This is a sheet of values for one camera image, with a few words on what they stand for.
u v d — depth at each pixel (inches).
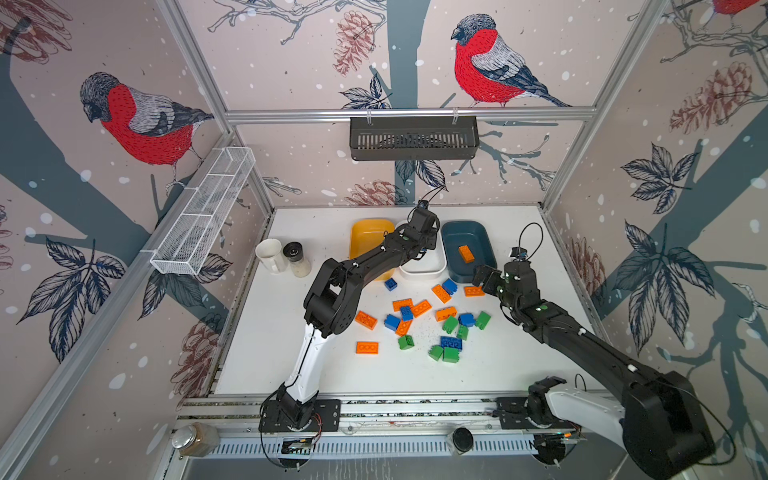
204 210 31.1
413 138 41.9
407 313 36.8
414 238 29.7
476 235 42.7
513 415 28.7
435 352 32.7
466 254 40.8
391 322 34.7
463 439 24.5
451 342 33.7
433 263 40.8
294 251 37.4
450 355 32.8
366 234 43.0
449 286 38.0
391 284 38.4
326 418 28.7
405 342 32.9
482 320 34.6
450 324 34.9
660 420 15.7
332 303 21.0
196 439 25.0
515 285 25.5
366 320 35.5
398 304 36.5
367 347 33.4
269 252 39.1
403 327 34.8
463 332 33.7
